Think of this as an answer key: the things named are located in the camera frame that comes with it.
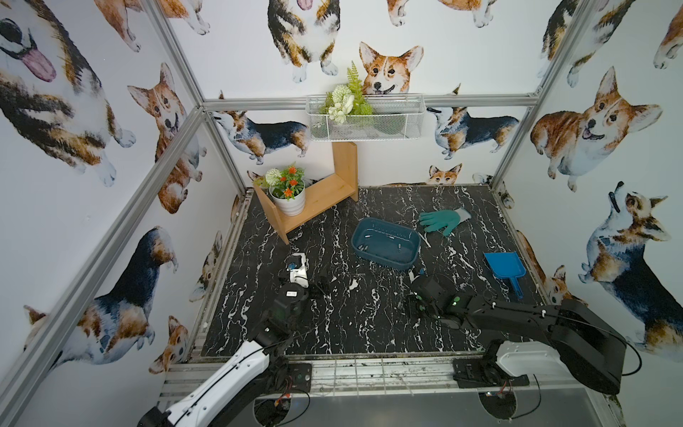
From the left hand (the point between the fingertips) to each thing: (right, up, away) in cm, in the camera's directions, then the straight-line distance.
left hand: (313, 260), depth 81 cm
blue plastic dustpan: (+67, -4, +14) cm, 69 cm away
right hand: (+31, -13, +6) cm, 34 cm away
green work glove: (+49, +11, +26) cm, 57 cm away
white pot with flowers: (-11, +22, +12) cm, 28 cm away
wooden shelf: (-1, +21, +31) cm, 37 cm away
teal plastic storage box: (+25, +3, +24) cm, 34 cm away
